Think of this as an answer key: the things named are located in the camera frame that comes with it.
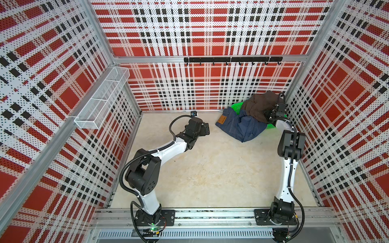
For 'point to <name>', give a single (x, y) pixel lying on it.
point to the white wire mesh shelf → (93, 112)
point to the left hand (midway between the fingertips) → (203, 125)
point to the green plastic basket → (237, 107)
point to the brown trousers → (257, 105)
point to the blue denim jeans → (242, 126)
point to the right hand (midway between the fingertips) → (264, 108)
